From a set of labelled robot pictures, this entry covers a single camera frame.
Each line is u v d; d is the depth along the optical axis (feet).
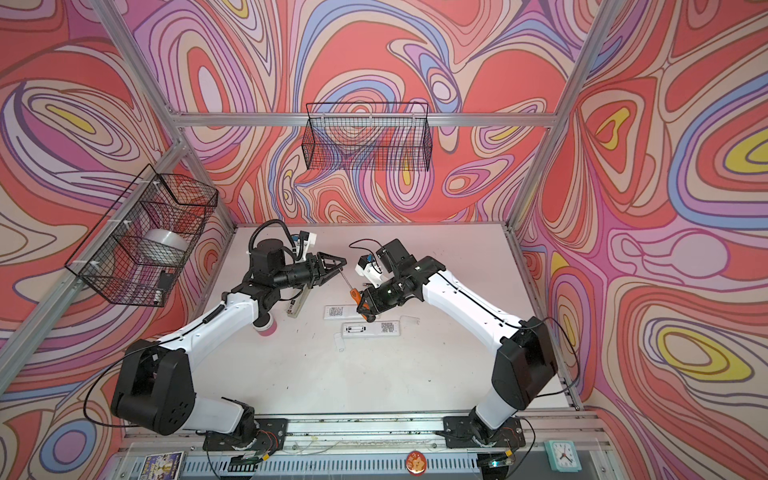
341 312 3.06
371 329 2.98
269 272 2.12
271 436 2.37
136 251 2.43
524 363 1.39
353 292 2.52
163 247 2.31
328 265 2.40
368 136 3.14
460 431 2.41
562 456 2.26
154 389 1.38
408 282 1.87
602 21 2.31
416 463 2.27
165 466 2.23
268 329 2.88
